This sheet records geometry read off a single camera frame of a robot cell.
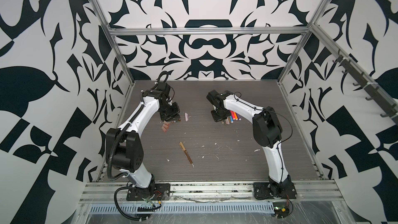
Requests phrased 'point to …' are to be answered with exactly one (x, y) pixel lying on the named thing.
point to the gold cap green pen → (224, 121)
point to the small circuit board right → (281, 209)
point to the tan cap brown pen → (182, 147)
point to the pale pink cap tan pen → (229, 120)
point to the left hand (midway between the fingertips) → (177, 114)
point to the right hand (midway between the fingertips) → (218, 116)
